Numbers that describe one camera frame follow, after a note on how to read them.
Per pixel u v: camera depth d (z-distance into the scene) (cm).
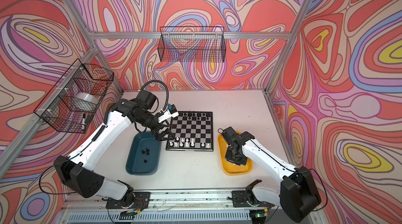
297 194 40
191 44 91
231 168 82
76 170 39
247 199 66
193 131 96
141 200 73
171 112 64
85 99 71
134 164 83
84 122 72
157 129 63
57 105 67
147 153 88
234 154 67
